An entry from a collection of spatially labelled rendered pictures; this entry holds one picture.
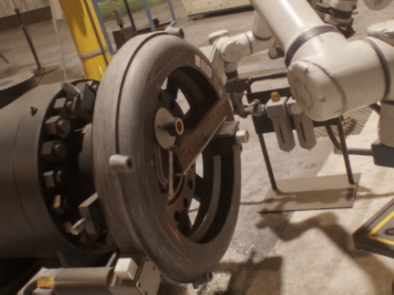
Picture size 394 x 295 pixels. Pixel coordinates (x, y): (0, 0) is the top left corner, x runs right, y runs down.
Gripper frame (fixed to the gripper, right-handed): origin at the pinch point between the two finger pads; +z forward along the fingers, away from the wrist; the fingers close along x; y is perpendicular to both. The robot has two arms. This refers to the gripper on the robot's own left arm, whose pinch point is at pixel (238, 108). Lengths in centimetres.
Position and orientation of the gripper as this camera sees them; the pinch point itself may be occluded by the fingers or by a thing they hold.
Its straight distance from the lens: 243.5
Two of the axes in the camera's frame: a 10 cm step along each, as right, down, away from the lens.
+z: 2.7, 9.0, 3.4
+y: 7.3, -4.2, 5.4
